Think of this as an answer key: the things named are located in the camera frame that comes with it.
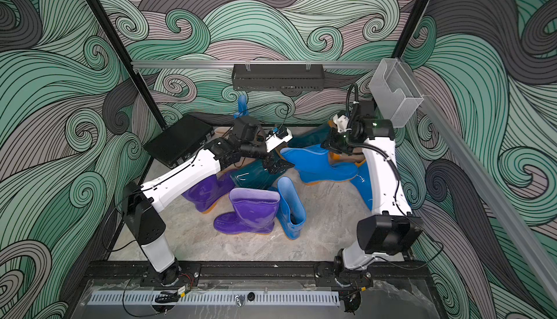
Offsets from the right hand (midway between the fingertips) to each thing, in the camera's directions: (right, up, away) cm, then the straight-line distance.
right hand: (320, 145), depth 75 cm
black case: (-67, +2, +39) cm, 77 cm away
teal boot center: (-24, -15, +19) cm, 34 cm away
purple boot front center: (-23, -21, -8) cm, 32 cm away
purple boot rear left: (-44, -20, +9) cm, 49 cm away
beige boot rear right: (+24, -6, +29) cm, 38 cm away
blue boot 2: (+23, -17, +18) cm, 34 cm away
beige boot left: (-38, +5, +10) cm, 40 cm away
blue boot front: (-12, -20, -13) cm, 26 cm away
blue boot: (-30, +16, +18) cm, 39 cm away
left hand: (-11, -1, -3) cm, 12 cm away
